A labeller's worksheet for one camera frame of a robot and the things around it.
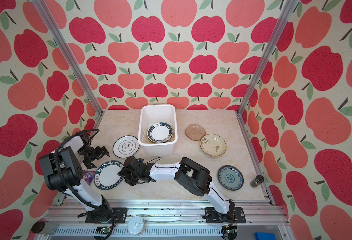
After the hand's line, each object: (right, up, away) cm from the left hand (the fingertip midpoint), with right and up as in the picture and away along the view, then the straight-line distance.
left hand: (105, 159), depth 92 cm
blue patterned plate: (+76, -10, -5) cm, 77 cm away
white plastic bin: (+27, +29, +13) cm, 42 cm away
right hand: (+13, -7, -11) cm, 18 cm away
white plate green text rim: (+3, -9, -5) cm, 11 cm away
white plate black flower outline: (+10, +7, +9) cm, 15 cm away
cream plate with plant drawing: (+70, +8, +10) cm, 71 cm away
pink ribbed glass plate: (+58, +16, +17) cm, 63 cm away
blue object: (+85, -30, -24) cm, 94 cm away
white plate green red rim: (+33, +16, +13) cm, 39 cm away
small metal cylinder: (+87, -7, -15) cm, 89 cm away
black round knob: (-15, -22, -29) cm, 39 cm away
